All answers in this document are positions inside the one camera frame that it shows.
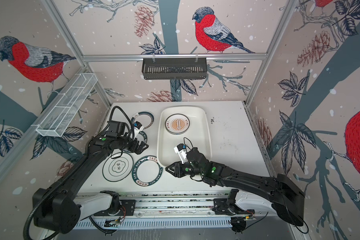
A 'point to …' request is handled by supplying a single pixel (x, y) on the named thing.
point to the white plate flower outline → (116, 169)
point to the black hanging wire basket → (175, 68)
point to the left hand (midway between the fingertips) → (140, 142)
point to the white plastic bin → (198, 136)
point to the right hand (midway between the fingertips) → (165, 171)
